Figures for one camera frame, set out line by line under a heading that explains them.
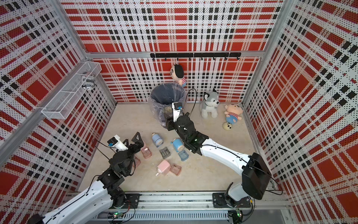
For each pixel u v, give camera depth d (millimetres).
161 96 960
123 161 562
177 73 905
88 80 778
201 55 911
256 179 411
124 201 720
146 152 915
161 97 958
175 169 844
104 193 536
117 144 639
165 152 923
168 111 744
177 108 605
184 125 537
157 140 884
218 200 735
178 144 890
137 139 707
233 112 1049
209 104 1051
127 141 778
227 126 1014
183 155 908
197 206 732
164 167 802
